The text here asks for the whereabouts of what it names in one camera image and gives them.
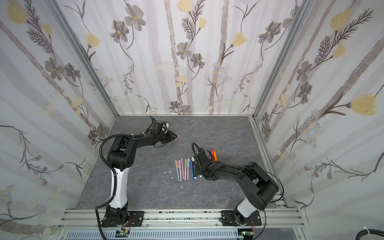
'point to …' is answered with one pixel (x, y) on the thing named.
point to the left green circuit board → (121, 234)
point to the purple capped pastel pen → (182, 163)
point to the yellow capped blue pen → (177, 168)
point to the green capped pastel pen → (185, 167)
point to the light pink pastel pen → (180, 169)
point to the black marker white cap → (193, 160)
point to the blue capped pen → (191, 166)
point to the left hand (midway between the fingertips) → (175, 132)
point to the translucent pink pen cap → (176, 139)
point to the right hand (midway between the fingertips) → (194, 163)
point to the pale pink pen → (188, 167)
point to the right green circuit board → (247, 233)
